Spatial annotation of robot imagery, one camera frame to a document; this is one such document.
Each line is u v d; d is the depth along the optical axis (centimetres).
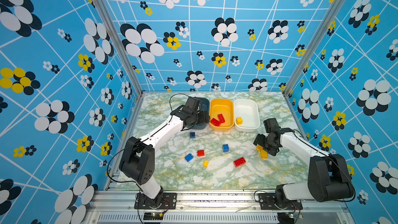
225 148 88
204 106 109
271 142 67
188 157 88
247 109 112
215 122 101
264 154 86
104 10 77
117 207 74
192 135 96
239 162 85
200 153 90
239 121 99
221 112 105
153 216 72
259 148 81
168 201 73
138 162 44
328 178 42
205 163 85
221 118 102
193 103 68
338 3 74
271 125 72
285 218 69
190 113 67
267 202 72
